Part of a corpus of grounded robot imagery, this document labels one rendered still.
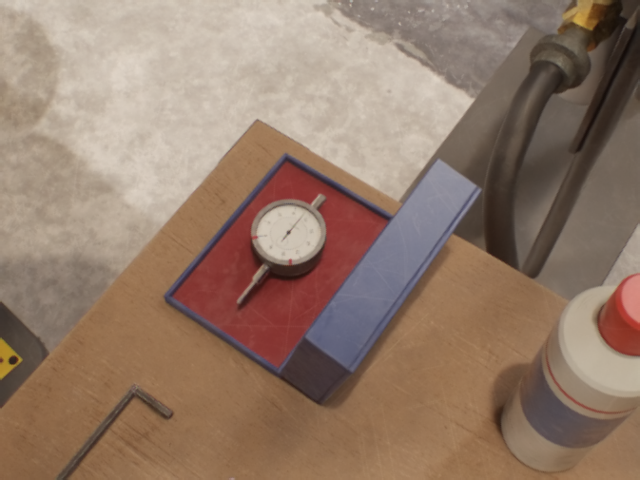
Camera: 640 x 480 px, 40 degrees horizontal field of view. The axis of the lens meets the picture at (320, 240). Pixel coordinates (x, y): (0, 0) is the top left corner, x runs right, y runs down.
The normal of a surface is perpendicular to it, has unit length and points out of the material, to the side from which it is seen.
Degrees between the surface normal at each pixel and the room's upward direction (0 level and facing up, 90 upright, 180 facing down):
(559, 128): 0
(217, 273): 0
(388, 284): 12
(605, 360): 42
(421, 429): 0
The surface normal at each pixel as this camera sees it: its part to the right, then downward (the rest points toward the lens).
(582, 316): -0.62, -0.55
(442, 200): 0.18, -0.35
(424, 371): 0.00, -0.47
